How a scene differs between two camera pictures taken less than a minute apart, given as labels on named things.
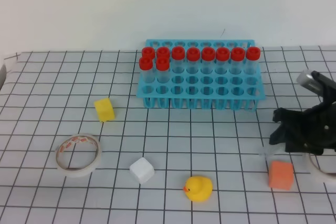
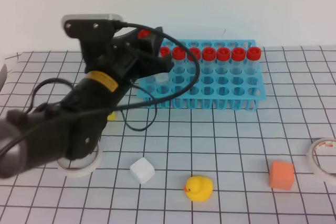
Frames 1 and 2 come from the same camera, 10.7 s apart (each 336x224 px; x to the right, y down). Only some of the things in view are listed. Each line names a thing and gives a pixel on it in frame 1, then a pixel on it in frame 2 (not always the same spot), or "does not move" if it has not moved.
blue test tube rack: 201,74 does not move
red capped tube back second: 163,52 does not move
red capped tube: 279,149 to 144,33
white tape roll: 325,163 to 314,168
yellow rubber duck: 198,189 does not move
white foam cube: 142,170 does not move
